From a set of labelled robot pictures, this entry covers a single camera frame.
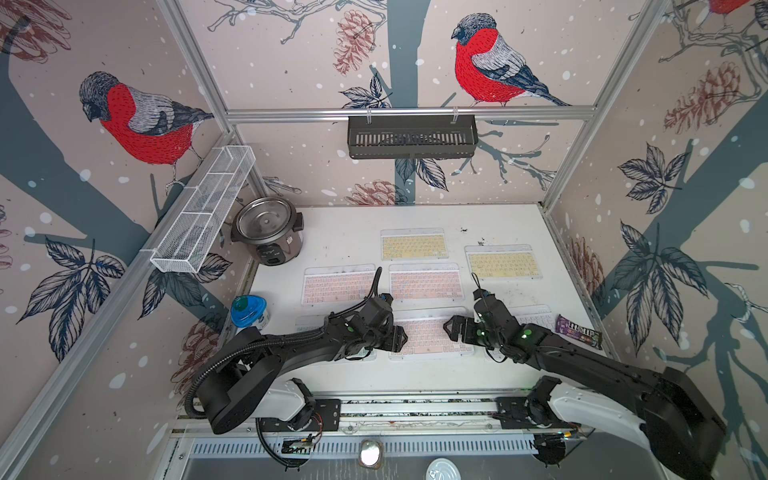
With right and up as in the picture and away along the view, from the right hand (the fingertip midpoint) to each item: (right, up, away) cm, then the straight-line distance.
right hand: (454, 325), depth 84 cm
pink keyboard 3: (-8, -5, +1) cm, 9 cm away
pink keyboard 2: (-7, +10, +14) cm, 19 cm away
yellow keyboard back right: (+22, +16, +19) cm, 33 cm away
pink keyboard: (-37, +9, +14) cm, 40 cm away
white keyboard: (+28, +1, +7) cm, 29 cm away
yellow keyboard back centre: (-16, +22, +25) cm, 37 cm away
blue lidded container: (-59, +5, -2) cm, 59 cm away
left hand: (-14, -3, 0) cm, 15 cm away
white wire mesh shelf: (-69, +36, -3) cm, 78 cm away
